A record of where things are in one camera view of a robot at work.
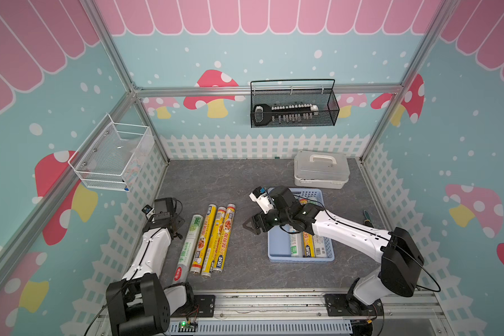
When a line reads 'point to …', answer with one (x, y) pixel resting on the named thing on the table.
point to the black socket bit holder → (262, 113)
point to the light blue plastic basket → (278, 238)
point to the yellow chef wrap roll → (213, 243)
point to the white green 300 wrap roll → (186, 253)
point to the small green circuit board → (187, 327)
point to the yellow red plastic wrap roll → (309, 248)
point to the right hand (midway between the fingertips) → (250, 220)
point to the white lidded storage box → (320, 169)
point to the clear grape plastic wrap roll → (297, 244)
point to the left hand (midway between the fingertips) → (174, 226)
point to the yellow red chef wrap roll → (218, 260)
